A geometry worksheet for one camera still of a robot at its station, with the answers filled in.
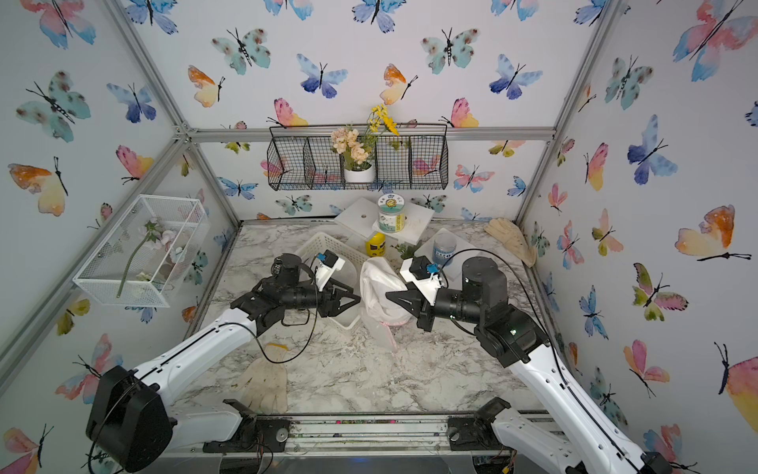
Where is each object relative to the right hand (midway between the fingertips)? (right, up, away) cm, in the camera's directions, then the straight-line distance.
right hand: (393, 290), depth 60 cm
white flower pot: (-8, +31, +31) cm, 45 cm away
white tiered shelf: (-11, +18, +41) cm, 46 cm away
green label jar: (0, +19, +23) cm, 30 cm away
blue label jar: (+14, +9, +24) cm, 30 cm away
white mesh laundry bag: (-2, -6, +5) cm, 8 cm away
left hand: (-9, -3, +16) cm, 18 cm away
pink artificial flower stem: (-60, +13, +14) cm, 63 cm away
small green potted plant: (+5, +8, +38) cm, 39 cm away
